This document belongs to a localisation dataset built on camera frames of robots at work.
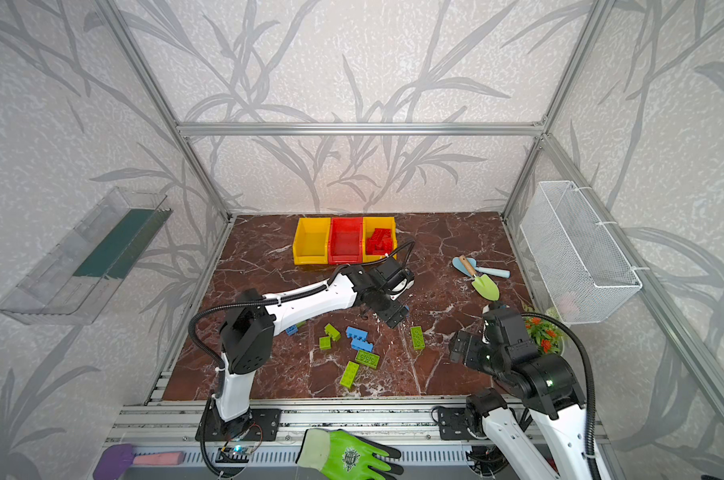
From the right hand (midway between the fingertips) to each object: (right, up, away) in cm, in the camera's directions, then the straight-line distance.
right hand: (464, 337), depth 69 cm
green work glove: (-30, -27, 0) cm, 41 cm away
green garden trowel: (+15, +8, +31) cm, 36 cm away
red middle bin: (-33, +23, +42) cm, 58 cm away
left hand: (-15, +5, +17) cm, 23 cm away
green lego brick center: (-34, -4, +17) cm, 38 cm away
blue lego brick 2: (-25, -8, +15) cm, 30 cm away
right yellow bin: (-21, +24, +39) cm, 50 cm away
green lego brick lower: (-23, -11, +15) cm, 30 cm away
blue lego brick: (-27, -5, +17) cm, 32 cm away
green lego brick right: (-9, -6, +17) cm, 20 cm away
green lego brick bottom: (-28, -14, +11) cm, 34 cm away
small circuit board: (-55, -29, +2) cm, 62 cm away
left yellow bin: (-46, +23, +39) cm, 64 cm away
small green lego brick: (-36, -7, +17) cm, 41 cm away
